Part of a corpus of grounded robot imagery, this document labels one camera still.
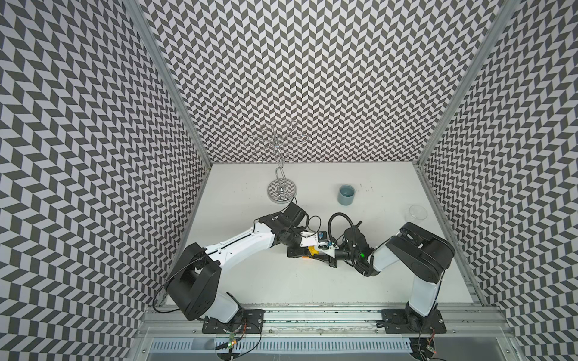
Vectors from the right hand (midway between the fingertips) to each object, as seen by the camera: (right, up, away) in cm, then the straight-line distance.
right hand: (312, 252), depth 88 cm
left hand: (-3, +3, -5) cm, 7 cm away
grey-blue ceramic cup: (+16, +22, +14) cm, 30 cm away
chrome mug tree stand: (-14, +24, +19) cm, 34 cm away
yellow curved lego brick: (0, +4, -11) cm, 11 cm away
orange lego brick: (-3, -2, 0) cm, 3 cm away
